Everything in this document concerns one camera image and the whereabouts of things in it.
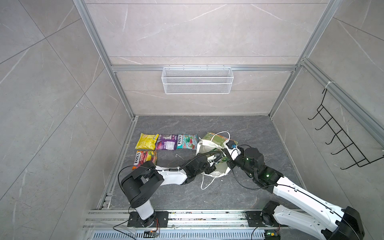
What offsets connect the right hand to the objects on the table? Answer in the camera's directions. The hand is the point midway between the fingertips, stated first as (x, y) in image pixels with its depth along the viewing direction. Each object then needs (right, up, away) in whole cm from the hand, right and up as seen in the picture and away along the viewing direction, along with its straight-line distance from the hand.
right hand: (223, 147), depth 76 cm
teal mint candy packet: (-20, +1, +25) cm, 32 cm away
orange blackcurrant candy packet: (-48, -8, +17) cm, 52 cm away
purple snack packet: (-35, 0, +25) cm, 43 cm away
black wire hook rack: (+52, +2, -13) cm, 54 cm away
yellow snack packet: (-47, +1, +22) cm, 52 cm away
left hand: (-3, -6, +10) cm, 12 cm away
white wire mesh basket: (-13, +43, +24) cm, 51 cm away
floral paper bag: (-5, -3, -3) cm, 7 cm away
